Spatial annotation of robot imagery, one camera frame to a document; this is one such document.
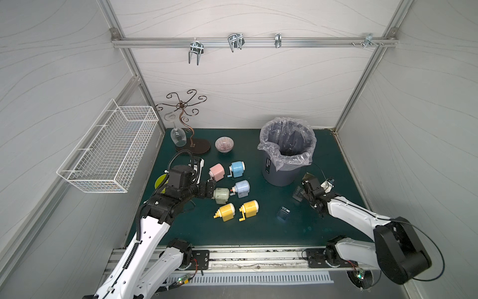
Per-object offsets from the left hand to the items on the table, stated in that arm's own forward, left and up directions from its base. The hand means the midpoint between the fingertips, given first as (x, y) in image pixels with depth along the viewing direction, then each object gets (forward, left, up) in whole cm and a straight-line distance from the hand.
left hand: (204, 180), depth 73 cm
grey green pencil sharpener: (0, -5, -14) cm, 15 cm away
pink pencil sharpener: (+13, -2, -15) cm, 20 cm away
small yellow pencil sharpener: (-8, -8, -15) cm, 18 cm away
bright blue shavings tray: (-5, -35, -22) cm, 41 cm away
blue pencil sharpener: (+4, -15, -14) cm, 20 cm away
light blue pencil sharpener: (+15, -12, -14) cm, 23 cm away
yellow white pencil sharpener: (-6, -18, -14) cm, 24 cm away
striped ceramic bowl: (+36, -3, -19) cm, 41 cm away
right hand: (+5, -51, -18) cm, 54 cm away
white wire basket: (+4, +36, +10) cm, 38 cm away
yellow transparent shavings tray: (+17, -51, -23) cm, 58 cm away
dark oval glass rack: (+34, +15, -20) cm, 42 cm away
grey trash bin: (+13, -37, -19) cm, 44 cm away
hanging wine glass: (+24, +17, +1) cm, 29 cm away
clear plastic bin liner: (+27, -39, -6) cm, 48 cm away
